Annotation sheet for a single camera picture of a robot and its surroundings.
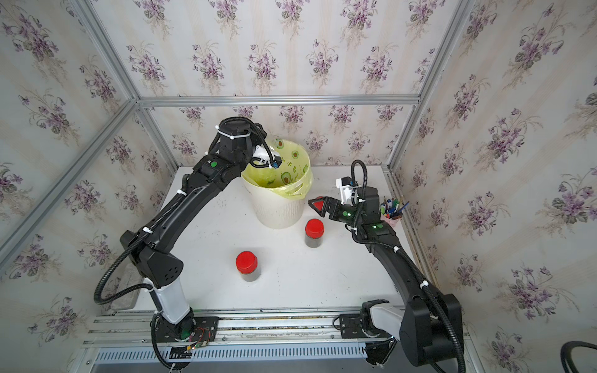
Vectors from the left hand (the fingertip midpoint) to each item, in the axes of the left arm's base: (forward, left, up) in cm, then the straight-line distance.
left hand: (249, 125), depth 73 cm
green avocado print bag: (+2, -13, -28) cm, 31 cm away
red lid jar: (-33, +1, -30) cm, 45 cm away
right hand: (-17, -24, -20) cm, 35 cm away
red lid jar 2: (-20, -22, -31) cm, 44 cm away
